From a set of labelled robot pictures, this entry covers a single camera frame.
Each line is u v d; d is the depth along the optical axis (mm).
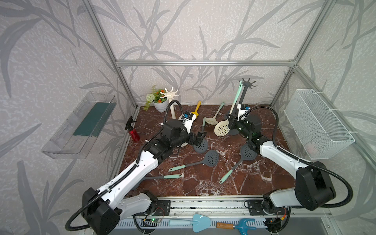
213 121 1092
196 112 1155
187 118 618
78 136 641
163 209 722
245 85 759
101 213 364
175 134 550
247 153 914
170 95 707
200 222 702
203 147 935
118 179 418
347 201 408
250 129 646
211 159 889
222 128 845
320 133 634
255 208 732
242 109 708
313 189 421
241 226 674
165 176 833
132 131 942
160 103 1071
